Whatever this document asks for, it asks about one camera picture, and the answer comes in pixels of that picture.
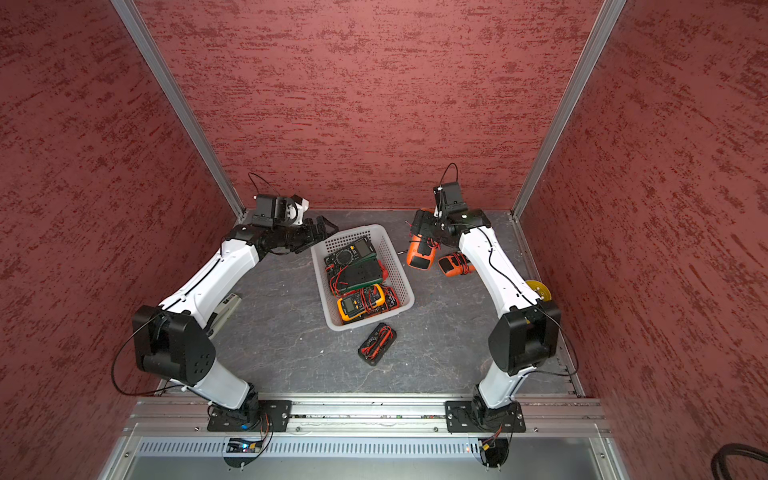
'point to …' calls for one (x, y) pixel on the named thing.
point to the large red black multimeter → (392, 301)
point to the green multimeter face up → (358, 250)
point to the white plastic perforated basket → (384, 249)
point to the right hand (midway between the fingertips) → (423, 232)
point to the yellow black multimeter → (360, 302)
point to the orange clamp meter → (421, 250)
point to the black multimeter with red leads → (377, 344)
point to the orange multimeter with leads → (455, 264)
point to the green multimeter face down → (358, 274)
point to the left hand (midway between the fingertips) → (326, 239)
